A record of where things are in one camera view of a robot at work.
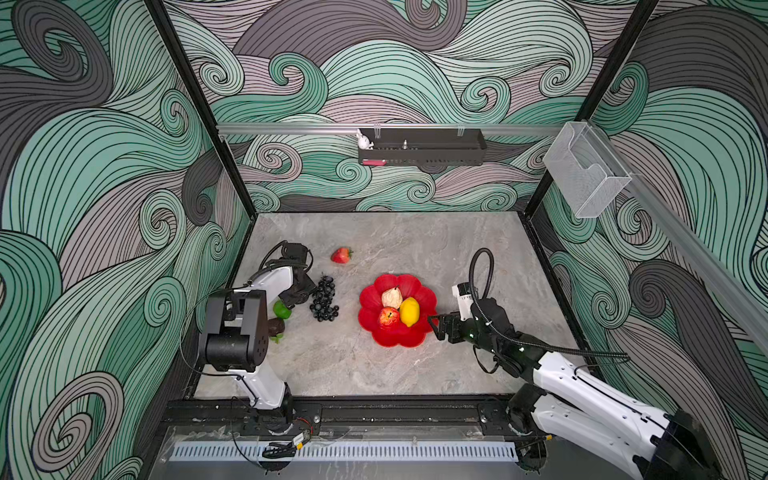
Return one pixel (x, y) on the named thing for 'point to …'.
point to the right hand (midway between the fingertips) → (436, 318)
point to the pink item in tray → (374, 163)
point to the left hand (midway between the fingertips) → (303, 291)
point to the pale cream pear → (392, 297)
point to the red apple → (389, 316)
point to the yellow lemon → (409, 311)
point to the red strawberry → (341, 255)
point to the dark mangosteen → (275, 326)
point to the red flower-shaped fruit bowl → (371, 303)
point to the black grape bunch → (322, 308)
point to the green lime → (281, 310)
